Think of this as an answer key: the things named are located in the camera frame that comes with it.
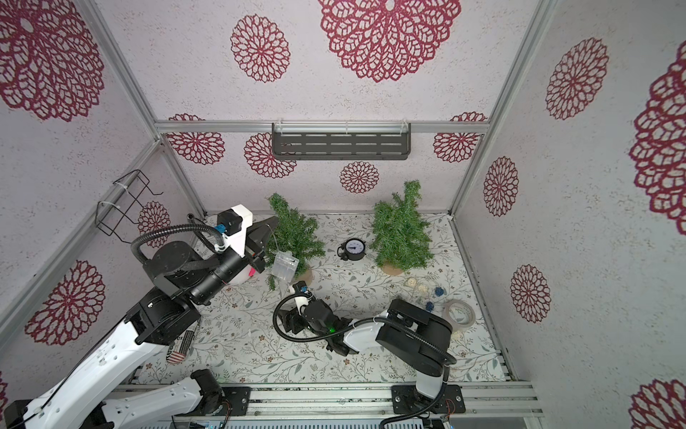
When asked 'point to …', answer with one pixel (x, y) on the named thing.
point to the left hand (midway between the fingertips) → (274, 222)
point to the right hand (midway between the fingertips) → (283, 304)
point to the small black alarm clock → (352, 249)
